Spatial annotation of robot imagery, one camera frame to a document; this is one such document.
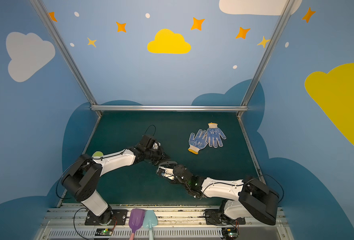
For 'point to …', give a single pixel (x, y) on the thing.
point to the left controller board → (104, 232)
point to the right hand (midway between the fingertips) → (172, 163)
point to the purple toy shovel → (135, 220)
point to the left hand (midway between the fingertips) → (173, 158)
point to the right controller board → (230, 233)
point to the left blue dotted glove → (198, 142)
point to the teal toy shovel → (150, 221)
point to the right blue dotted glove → (213, 135)
